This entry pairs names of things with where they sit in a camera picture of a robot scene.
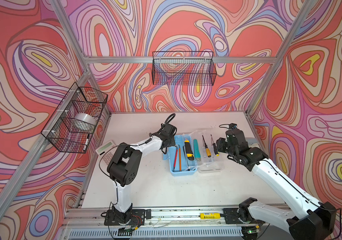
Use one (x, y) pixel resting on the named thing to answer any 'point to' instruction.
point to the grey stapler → (252, 142)
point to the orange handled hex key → (180, 159)
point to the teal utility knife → (196, 150)
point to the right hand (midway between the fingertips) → (220, 145)
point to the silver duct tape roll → (84, 122)
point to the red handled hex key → (176, 157)
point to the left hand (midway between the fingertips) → (172, 140)
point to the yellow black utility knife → (189, 151)
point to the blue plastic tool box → (213, 164)
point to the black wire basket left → (58, 131)
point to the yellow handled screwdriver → (208, 152)
